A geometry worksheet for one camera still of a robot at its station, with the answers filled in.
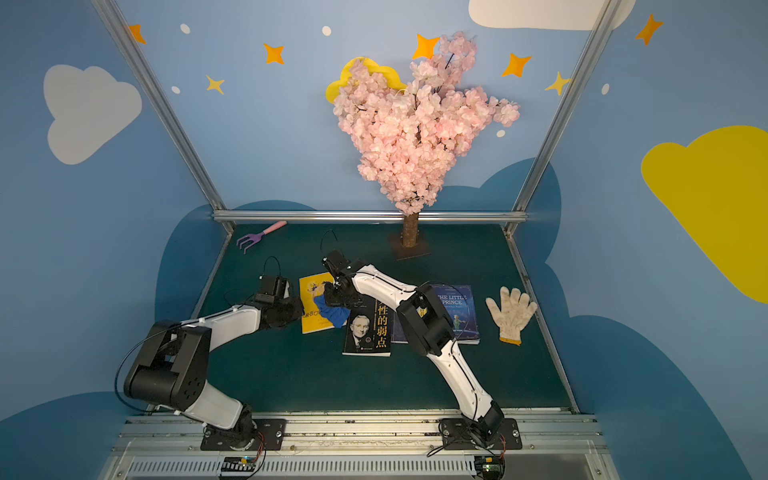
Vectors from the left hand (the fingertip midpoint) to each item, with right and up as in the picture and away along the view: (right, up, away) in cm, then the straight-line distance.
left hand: (304, 306), depth 96 cm
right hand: (+10, +1, +1) cm, 10 cm away
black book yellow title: (+21, -7, -4) cm, 23 cm away
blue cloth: (+12, -2, -5) cm, 13 cm away
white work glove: (+70, -2, +2) cm, 70 cm away
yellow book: (+3, -4, -2) cm, 5 cm away
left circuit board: (-10, -36, -23) cm, 44 cm away
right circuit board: (+53, -36, -23) cm, 68 cm away
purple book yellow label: (+30, -8, -4) cm, 31 cm away
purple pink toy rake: (-24, +24, +19) cm, 39 cm away
